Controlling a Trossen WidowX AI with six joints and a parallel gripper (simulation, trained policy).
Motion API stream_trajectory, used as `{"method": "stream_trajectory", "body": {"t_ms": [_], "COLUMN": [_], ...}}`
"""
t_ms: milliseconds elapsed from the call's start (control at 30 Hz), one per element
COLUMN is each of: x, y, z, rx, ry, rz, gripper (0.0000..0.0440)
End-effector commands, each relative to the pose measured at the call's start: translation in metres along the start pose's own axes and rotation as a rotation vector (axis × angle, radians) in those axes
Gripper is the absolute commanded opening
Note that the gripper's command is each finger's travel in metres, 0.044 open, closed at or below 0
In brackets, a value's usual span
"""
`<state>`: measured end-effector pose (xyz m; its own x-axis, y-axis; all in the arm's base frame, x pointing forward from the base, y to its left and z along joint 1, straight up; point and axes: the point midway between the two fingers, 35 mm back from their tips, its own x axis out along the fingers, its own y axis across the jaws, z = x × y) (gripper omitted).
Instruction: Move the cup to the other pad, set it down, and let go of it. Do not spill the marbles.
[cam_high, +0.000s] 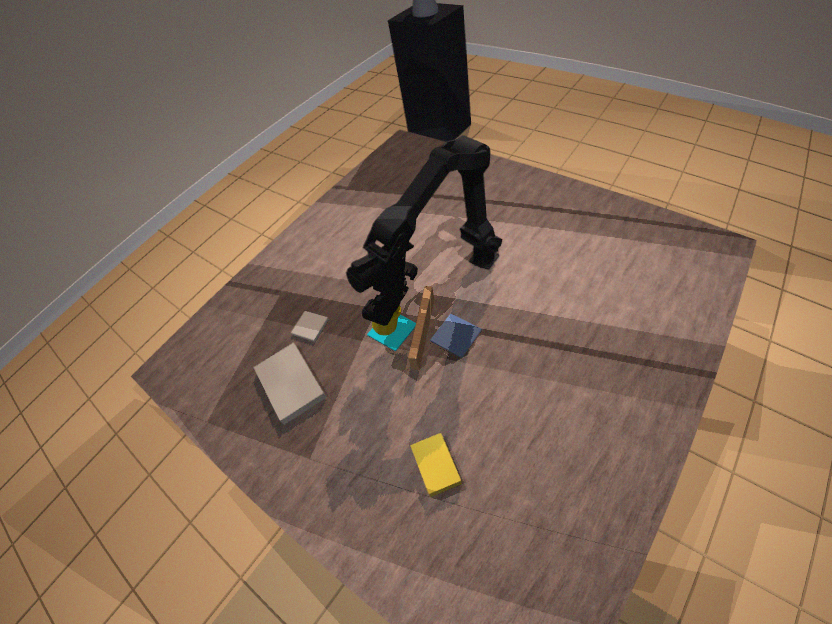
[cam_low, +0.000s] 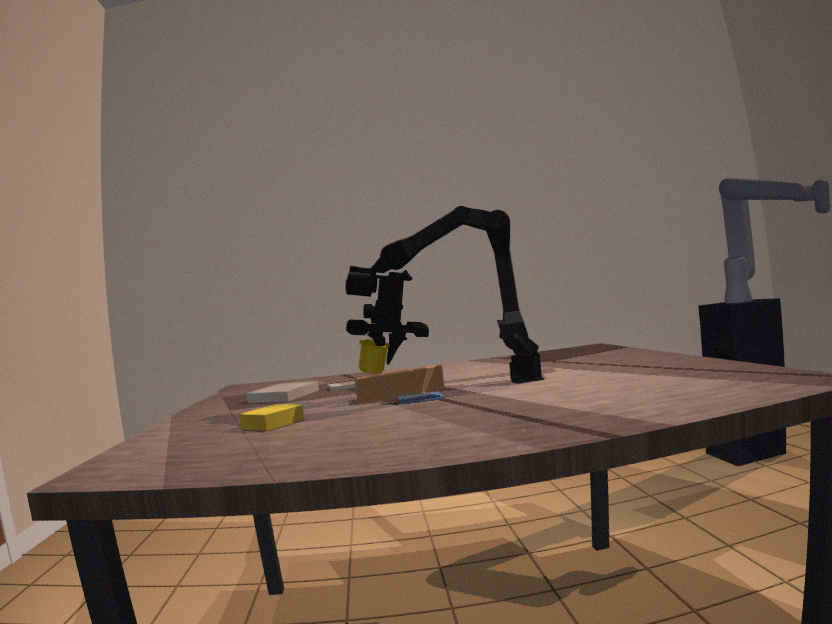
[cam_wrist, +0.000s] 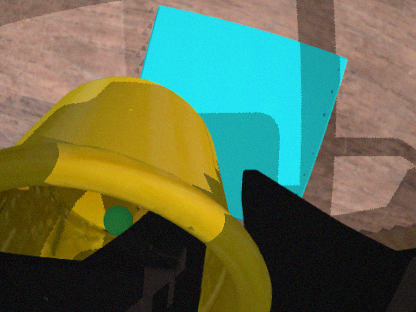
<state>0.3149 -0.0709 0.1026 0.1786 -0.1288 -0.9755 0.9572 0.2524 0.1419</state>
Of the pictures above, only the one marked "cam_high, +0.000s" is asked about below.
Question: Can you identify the small beige square tile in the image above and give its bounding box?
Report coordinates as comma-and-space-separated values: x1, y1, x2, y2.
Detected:
291, 311, 329, 342

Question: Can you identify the yellow block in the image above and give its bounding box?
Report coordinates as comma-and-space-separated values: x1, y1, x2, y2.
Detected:
410, 433, 462, 497

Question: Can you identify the beige rectangular block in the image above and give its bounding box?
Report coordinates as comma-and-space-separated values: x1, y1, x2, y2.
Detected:
254, 343, 326, 425

